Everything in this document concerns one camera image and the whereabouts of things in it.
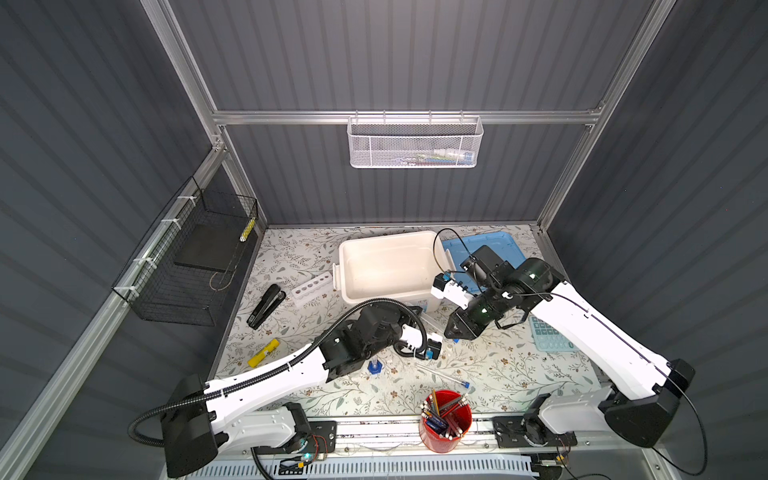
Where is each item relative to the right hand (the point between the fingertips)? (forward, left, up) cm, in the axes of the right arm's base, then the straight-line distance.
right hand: (451, 334), depth 68 cm
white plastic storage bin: (+30, +12, -13) cm, 35 cm away
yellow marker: (+5, +50, -19) cm, 54 cm away
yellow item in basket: (+28, +54, +6) cm, 61 cm away
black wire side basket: (+13, +65, +8) cm, 67 cm away
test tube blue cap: (-5, -6, -22) cm, 23 cm away
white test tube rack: (+24, +40, -17) cm, 50 cm away
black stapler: (+20, +54, -18) cm, 60 cm away
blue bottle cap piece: (-1, +19, -22) cm, 29 cm away
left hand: (+8, +8, +1) cm, 11 cm away
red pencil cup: (-15, +1, -13) cm, 20 cm away
